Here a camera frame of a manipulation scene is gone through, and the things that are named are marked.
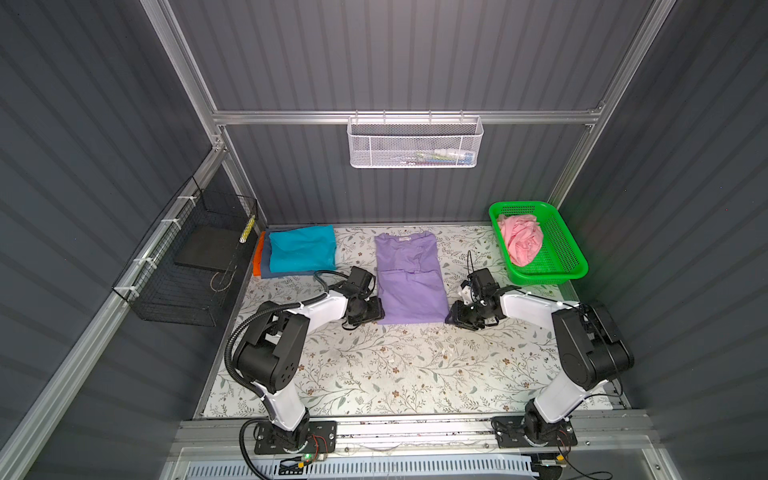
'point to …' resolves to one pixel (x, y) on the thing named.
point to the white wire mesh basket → (415, 142)
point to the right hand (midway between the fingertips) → (453, 323)
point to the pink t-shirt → (523, 237)
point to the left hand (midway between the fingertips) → (379, 315)
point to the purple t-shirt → (411, 278)
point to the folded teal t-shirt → (303, 250)
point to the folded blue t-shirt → (265, 257)
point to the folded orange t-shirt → (259, 255)
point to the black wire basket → (183, 275)
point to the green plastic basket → (561, 257)
